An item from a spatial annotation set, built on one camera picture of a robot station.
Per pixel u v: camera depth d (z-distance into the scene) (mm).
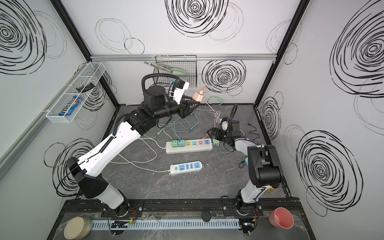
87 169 408
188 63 937
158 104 489
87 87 794
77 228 638
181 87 541
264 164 478
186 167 847
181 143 910
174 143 907
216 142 963
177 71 929
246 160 882
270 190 506
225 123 866
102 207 734
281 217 657
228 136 763
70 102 721
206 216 633
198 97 608
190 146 937
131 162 889
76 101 712
